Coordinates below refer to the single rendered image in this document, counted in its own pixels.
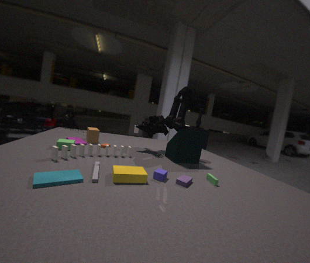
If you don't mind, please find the yellow rectangular block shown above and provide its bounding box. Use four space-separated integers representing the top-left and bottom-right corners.
112 165 147 183

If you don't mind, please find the teal flat block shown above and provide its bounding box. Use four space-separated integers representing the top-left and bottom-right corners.
33 169 83 188

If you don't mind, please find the small blue cube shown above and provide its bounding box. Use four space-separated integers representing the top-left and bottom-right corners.
153 169 168 182

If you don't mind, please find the green rectangular block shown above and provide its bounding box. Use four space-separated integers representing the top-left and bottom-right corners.
206 173 219 186
56 139 75 150

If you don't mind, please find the purple flat block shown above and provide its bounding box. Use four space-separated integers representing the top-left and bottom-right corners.
67 137 88 145
175 174 192 187

